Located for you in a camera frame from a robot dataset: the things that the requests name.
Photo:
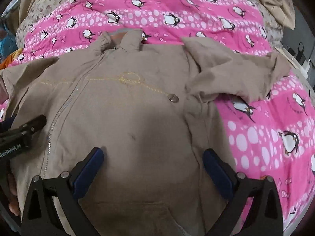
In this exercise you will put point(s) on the beige cloth bundle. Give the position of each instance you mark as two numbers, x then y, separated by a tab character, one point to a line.
282	10

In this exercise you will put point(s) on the beige zip jacket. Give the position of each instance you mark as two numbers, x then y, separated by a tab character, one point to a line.
151	109

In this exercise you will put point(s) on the blue plastic bag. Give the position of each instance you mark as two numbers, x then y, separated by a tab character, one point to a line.
7	42

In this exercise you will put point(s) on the black charger with cables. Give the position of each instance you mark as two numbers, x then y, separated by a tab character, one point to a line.
300	57

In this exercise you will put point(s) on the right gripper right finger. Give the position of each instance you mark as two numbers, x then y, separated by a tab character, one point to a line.
265	216

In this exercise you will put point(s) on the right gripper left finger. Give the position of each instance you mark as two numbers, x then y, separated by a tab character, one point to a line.
40	215

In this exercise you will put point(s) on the orange cloth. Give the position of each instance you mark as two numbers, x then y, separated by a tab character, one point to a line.
9	60

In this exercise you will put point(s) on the person's left hand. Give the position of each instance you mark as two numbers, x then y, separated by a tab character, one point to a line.
13	201

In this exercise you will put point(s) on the pink penguin quilt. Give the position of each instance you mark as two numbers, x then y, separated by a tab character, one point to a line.
270	137

